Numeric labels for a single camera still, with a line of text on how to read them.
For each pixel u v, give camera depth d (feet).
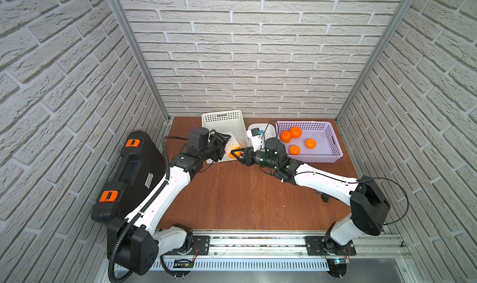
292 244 2.48
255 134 2.27
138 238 1.23
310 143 3.38
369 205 1.43
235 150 2.37
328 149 3.46
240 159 2.28
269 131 3.61
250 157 2.20
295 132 3.57
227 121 3.86
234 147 2.38
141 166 2.39
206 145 2.00
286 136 3.39
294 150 3.29
